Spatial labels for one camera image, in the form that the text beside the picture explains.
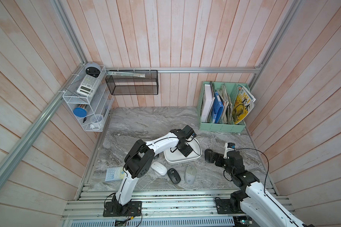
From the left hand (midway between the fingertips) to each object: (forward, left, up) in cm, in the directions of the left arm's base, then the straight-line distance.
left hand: (183, 150), depth 92 cm
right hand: (-4, -20, +5) cm, 21 cm away
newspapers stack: (+23, -31, +14) cm, 41 cm away
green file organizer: (+42, -37, +20) cm, 59 cm away
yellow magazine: (+29, -44, +16) cm, 55 cm away
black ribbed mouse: (-16, +7, -2) cm, 18 cm away
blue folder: (+23, -23, +16) cm, 37 cm away
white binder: (+25, -16, +23) cm, 38 cm away
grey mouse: (-16, -3, 0) cm, 16 cm away
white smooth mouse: (-12, +16, -1) cm, 20 cm away
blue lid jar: (+9, +59, +27) cm, 66 cm away
